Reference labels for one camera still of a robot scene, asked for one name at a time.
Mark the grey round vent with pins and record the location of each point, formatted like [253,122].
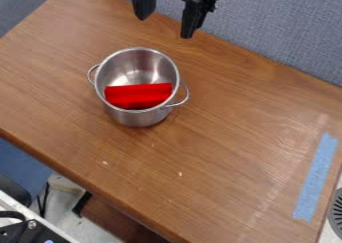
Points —
[335,213]

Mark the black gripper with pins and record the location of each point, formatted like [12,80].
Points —
[194,13]

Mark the red block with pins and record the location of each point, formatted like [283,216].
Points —
[139,96]

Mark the stainless steel pot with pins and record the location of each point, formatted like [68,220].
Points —
[138,65]

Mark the black device with screw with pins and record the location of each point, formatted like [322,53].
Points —
[27,231]

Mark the blue tape strip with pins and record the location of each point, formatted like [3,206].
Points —
[315,178]

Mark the black chair base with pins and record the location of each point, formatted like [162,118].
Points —
[11,188]

